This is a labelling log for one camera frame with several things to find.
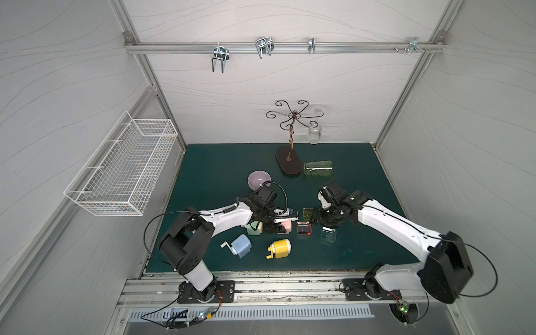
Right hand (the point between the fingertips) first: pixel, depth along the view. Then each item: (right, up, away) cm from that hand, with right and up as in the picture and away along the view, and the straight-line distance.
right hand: (314, 220), depth 81 cm
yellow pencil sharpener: (-14, -9, -5) cm, 17 cm away
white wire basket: (-67, +18, -13) cm, 71 cm away
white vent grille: (-24, -29, -11) cm, 39 cm away
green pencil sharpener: (-23, -2, -5) cm, 24 cm away
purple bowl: (-25, +16, +18) cm, 34 cm away
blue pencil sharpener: (-29, -9, -4) cm, 30 cm away
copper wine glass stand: (-9, +27, +30) cm, 41 cm away
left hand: (-12, -2, +5) cm, 13 cm away
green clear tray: (+7, -8, +6) cm, 12 cm away
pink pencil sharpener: (-10, -2, 0) cm, 11 cm away
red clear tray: (-3, -5, +7) cm, 9 cm away
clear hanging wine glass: (+4, +38, +16) cm, 41 cm away
